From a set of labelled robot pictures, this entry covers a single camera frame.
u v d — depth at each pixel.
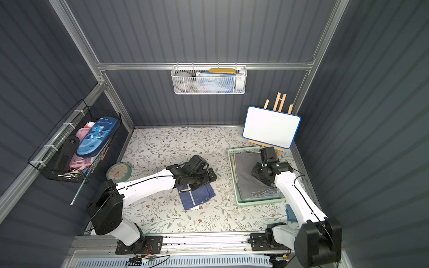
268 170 0.58
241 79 0.85
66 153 0.63
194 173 0.66
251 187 0.87
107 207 0.42
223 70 0.87
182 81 0.83
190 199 0.87
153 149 1.08
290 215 0.81
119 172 0.94
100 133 0.68
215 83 0.87
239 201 0.81
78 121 0.75
